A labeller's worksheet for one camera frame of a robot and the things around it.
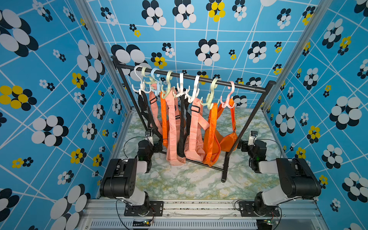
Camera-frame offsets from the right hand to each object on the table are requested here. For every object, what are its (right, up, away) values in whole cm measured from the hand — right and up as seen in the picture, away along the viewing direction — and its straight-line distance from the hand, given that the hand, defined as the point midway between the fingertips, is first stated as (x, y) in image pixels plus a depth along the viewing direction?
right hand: (249, 138), depth 93 cm
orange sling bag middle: (-28, -1, -26) cm, 38 cm away
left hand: (-62, 0, +1) cm, 62 cm away
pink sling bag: (-59, +19, -18) cm, 64 cm away
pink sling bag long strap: (-49, -8, -16) cm, 52 cm away
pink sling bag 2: (-37, -2, -21) cm, 42 cm away
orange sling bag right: (-17, -1, -13) cm, 21 cm away
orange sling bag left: (-52, +12, -22) cm, 57 cm away
